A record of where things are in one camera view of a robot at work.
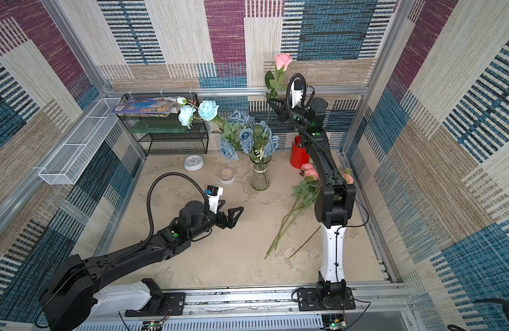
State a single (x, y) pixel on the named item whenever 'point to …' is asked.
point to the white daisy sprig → (261, 154)
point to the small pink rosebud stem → (304, 243)
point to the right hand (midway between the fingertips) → (272, 100)
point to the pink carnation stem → (285, 216)
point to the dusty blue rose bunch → (241, 133)
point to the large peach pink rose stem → (307, 192)
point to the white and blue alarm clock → (194, 163)
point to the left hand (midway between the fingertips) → (235, 205)
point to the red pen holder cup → (298, 157)
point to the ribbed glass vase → (261, 179)
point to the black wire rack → (178, 134)
